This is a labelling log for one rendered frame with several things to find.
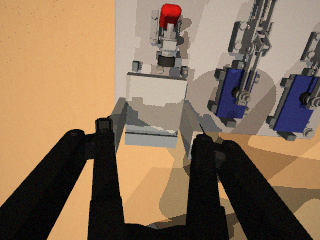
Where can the grey fixture plate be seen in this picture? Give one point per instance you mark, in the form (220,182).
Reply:
(203,39)

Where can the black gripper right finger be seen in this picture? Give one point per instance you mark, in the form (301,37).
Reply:
(262,214)

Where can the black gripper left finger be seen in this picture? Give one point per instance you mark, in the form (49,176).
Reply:
(34,207)

